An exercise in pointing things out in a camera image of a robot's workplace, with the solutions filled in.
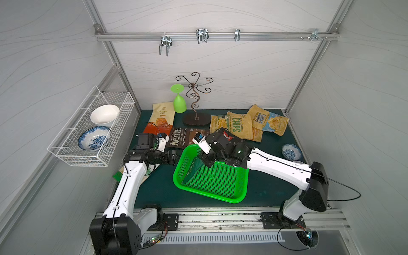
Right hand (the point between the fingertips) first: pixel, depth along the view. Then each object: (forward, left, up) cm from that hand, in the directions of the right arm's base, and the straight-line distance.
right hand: (199, 152), depth 74 cm
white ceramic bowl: (+12, +46, +12) cm, 49 cm away
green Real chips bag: (-4, +1, -5) cm, 6 cm away
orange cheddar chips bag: (+38, +32, -19) cm, 53 cm away
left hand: (0, +15, -5) cm, 16 cm away
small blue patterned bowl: (+15, -55, -21) cm, 61 cm away
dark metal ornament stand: (+39, +7, -20) cm, 44 cm away
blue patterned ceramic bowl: (-2, +44, +13) cm, 45 cm away
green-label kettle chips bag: (+33, -24, -18) cm, 44 cm away
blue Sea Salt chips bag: (+39, -43, -19) cm, 61 cm away
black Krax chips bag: (+25, -16, -20) cm, 36 cm away
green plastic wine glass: (+32, +15, +2) cm, 35 cm away
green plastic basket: (-6, -13, -21) cm, 25 cm away
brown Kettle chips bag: (+22, +16, -20) cm, 34 cm away
